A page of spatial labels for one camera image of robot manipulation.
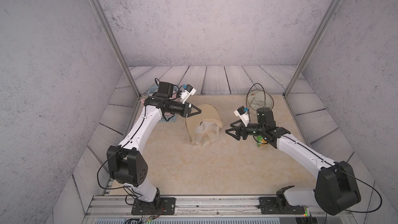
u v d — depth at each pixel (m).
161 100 0.58
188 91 0.70
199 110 0.75
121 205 0.75
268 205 0.72
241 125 0.72
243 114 0.71
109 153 0.43
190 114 0.71
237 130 0.71
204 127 0.86
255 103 1.00
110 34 0.87
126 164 0.43
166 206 0.73
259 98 1.02
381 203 0.39
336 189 0.41
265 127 0.65
